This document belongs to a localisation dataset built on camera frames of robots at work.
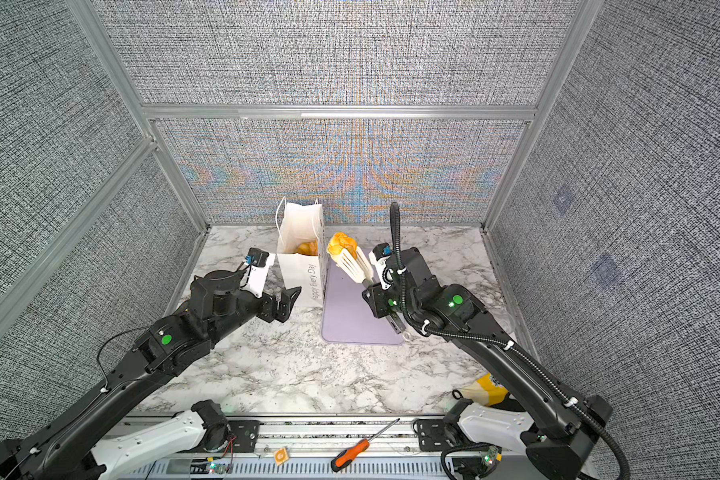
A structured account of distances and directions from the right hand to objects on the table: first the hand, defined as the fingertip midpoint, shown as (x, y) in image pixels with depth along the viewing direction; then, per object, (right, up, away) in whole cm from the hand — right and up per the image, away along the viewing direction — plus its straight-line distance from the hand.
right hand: (369, 289), depth 70 cm
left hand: (-19, +2, -3) cm, 20 cm away
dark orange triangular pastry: (-19, +10, +25) cm, 32 cm away
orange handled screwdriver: (-6, -39, -1) cm, 39 cm away
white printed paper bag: (-21, +17, +18) cm, 32 cm away
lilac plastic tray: (-6, -10, +23) cm, 26 cm away
